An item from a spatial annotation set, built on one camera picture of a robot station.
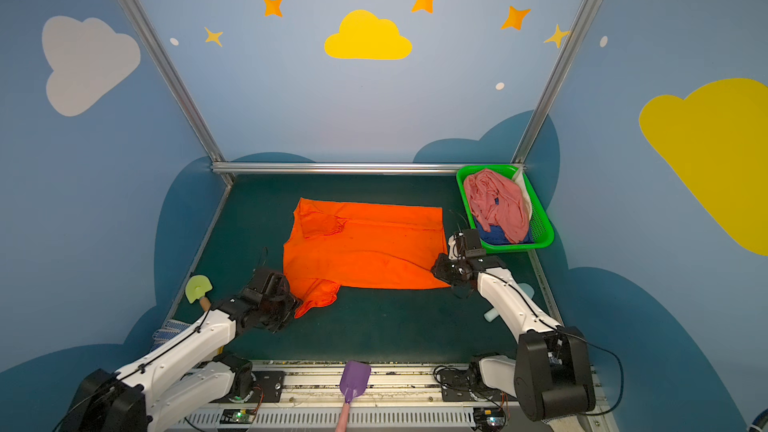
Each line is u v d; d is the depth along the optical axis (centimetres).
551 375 42
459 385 75
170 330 83
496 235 98
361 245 102
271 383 75
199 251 105
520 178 109
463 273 64
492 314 86
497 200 104
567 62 86
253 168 118
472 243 69
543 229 98
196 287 91
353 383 74
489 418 71
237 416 71
